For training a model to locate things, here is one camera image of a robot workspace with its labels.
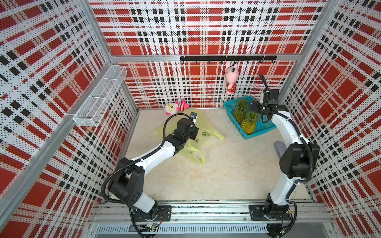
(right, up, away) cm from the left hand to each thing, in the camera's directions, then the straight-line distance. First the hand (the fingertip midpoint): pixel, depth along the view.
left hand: (194, 125), depth 88 cm
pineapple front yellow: (+36, 0, +9) cm, 37 cm away
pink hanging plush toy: (+23, +32, +3) cm, 39 cm away
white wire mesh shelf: (-49, +16, -9) cm, 53 cm away
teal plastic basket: (+50, -2, +22) cm, 55 cm away
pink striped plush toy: (-17, +13, +26) cm, 34 cm away
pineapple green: (+31, +9, +12) cm, 34 cm away
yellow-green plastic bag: (-1, -14, -3) cm, 14 cm away
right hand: (+40, +12, +2) cm, 41 cm away
